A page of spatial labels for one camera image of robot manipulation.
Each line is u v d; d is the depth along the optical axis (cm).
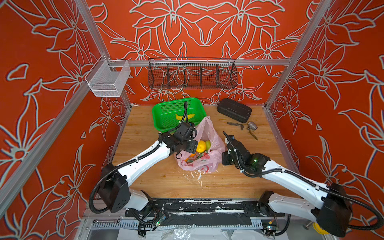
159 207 74
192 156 91
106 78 93
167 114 113
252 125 104
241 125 107
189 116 110
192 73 97
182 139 59
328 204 39
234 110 108
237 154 58
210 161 79
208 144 90
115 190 40
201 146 85
